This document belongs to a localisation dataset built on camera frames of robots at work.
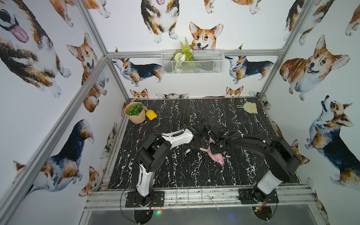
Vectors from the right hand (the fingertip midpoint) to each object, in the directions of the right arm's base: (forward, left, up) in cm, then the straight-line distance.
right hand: (213, 149), depth 89 cm
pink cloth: (-6, -2, +2) cm, 6 cm away
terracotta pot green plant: (+22, +51, +12) cm, 57 cm away
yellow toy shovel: (+30, +46, -1) cm, 55 cm away
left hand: (+4, +12, -4) cm, 13 cm away
